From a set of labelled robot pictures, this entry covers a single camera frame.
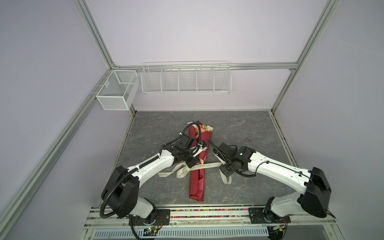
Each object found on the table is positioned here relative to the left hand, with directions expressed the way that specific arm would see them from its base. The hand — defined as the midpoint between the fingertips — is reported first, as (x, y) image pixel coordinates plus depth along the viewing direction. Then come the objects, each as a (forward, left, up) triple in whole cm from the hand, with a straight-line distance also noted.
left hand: (196, 159), depth 84 cm
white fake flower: (+37, +4, -11) cm, 38 cm away
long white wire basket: (+48, +3, +22) cm, 53 cm away
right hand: (-6, -16, +1) cm, 17 cm away
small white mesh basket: (+45, +50, +15) cm, 69 cm away
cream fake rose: (+25, -10, -5) cm, 28 cm away
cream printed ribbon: (-2, +15, -9) cm, 18 cm away
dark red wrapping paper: (-8, 0, -4) cm, 9 cm away
